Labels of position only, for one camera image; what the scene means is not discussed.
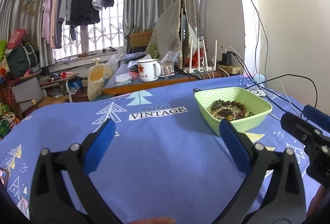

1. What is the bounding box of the black cable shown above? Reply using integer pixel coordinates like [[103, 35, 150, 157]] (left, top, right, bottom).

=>
[[230, 0, 318, 121]]

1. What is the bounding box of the green plastic tray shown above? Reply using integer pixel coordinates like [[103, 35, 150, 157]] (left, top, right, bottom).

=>
[[194, 87, 272, 136]]

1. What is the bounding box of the white wifi router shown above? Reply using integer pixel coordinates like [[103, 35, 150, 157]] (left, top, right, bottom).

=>
[[182, 38, 218, 73]]

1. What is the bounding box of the blue printed tablecloth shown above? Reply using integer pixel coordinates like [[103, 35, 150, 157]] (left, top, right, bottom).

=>
[[0, 75, 327, 224]]

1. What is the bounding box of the beige patterned bag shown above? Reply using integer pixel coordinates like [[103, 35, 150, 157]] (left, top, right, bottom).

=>
[[87, 58, 114, 101]]

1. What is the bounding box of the dark green duffel bag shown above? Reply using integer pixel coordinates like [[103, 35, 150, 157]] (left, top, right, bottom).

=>
[[6, 43, 39, 78]]

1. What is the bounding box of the hanging dark jacket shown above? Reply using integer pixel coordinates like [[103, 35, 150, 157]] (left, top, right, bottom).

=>
[[69, 0, 100, 27]]

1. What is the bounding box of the wooden desk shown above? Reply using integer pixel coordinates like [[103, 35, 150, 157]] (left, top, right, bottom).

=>
[[102, 58, 242, 96]]

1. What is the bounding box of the white enamel mug red star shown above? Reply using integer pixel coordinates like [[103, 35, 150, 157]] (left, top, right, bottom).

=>
[[138, 59, 161, 82]]

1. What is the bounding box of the clear plastic bag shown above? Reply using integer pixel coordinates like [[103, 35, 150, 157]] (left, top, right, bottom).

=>
[[159, 51, 181, 78]]

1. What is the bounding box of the black power adapter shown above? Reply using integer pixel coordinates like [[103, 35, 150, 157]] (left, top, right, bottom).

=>
[[221, 52, 232, 66]]

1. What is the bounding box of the grey cloth covered monitor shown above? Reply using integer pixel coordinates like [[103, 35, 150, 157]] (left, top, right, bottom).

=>
[[145, 0, 198, 69]]

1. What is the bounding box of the brown bead bracelet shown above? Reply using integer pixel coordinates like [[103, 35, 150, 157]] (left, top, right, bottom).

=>
[[210, 99, 248, 119]]

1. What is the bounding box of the light bead bracelets pile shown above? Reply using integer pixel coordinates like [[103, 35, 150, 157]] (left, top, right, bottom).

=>
[[210, 107, 243, 121]]

